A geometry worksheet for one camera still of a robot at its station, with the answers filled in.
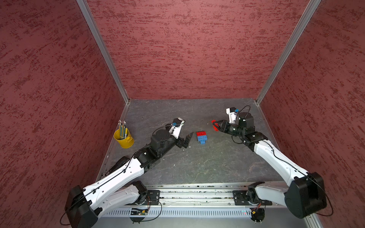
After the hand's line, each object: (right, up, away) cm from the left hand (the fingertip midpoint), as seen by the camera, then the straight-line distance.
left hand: (184, 130), depth 72 cm
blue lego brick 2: (+12, -10, +22) cm, 27 cm away
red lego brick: (+18, 0, +4) cm, 18 cm away
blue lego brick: (+12, -8, +22) cm, 26 cm away
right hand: (+17, +2, +8) cm, 19 cm away
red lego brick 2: (+11, -5, +23) cm, 26 cm away
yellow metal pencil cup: (-37, -10, +15) cm, 41 cm away
